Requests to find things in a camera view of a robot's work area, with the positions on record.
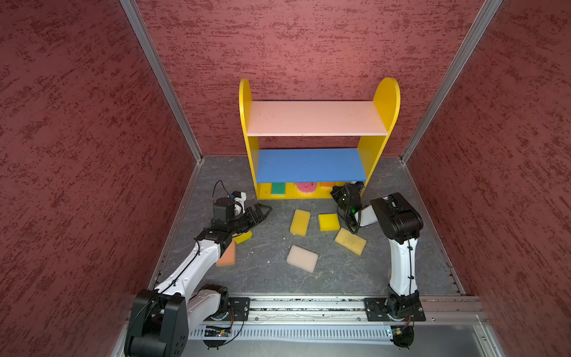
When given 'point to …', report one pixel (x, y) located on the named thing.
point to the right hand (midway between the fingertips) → (330, 188)
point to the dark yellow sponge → (300, 222)
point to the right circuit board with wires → (403, 335)
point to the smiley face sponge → (306, 187)
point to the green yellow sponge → (278, 189)
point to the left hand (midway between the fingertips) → (266, 217)
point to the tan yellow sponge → (350, 241)
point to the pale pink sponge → (302, 258)
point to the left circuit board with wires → (221, 331)
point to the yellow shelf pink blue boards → (312, 174)
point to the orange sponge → (327, 184)
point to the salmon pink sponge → (228, 256)
